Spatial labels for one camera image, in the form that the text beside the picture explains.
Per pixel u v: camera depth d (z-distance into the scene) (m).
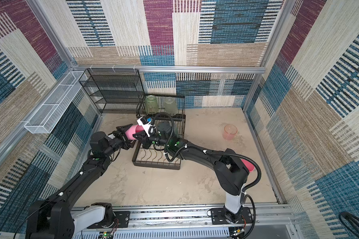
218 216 0.73
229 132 1.04
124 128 0.73
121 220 0.73
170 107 0.89
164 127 0.61
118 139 0.71
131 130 0.74
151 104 0.87
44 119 0.71
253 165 0.43
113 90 1.11
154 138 0.67
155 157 0.93
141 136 0.68
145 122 0.65
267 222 0.73
